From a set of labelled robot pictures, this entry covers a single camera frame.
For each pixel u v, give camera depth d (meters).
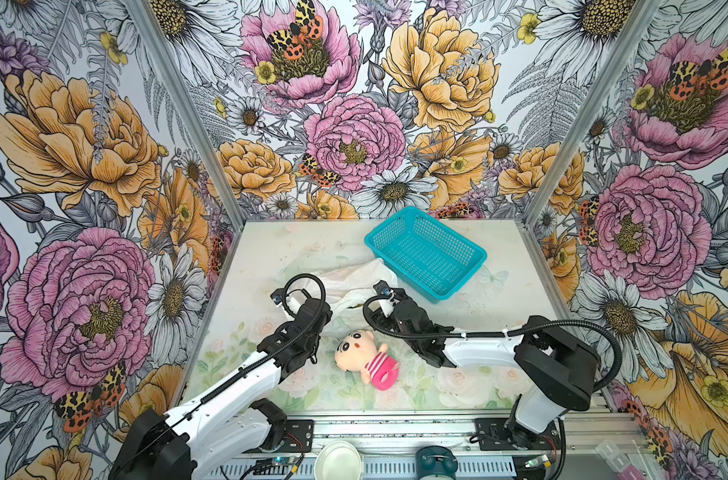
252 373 0.52
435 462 0.64
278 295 0.72
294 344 0.60
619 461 0.70
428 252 1.12
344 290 0.87
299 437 0.73
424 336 0.66
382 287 0.73
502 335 0.51
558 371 0.45
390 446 0.73
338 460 0.70
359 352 0.80
